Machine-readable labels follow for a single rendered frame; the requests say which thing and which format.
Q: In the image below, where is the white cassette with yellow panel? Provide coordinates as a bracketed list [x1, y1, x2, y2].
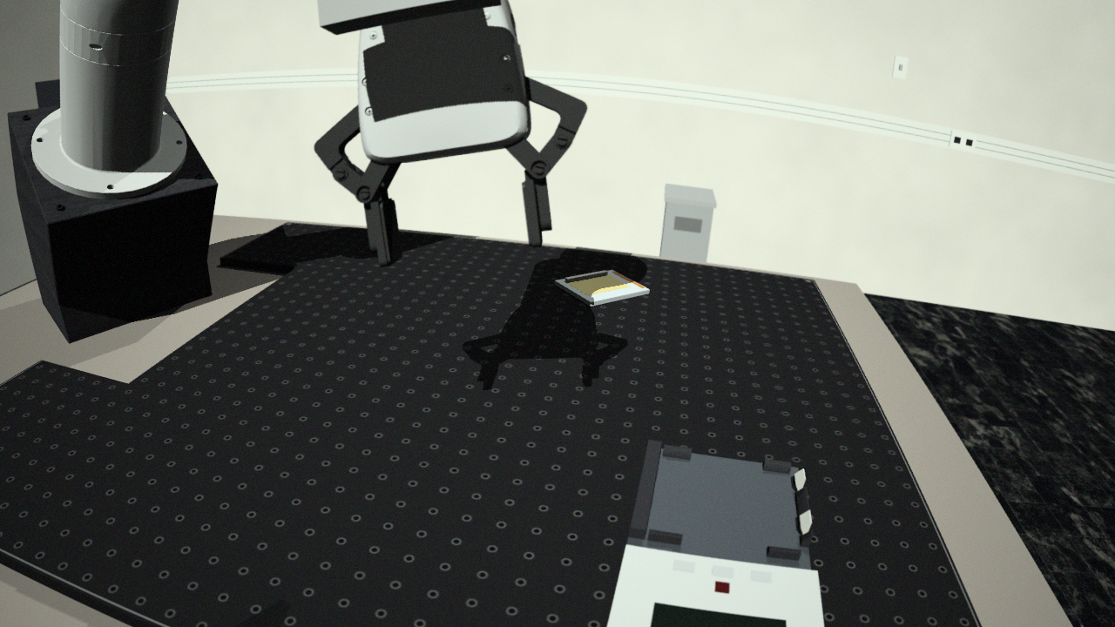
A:
[554, 270, 650, 307]

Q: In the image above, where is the white bar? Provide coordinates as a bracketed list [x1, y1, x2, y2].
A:
[565, 270, 608, 282]

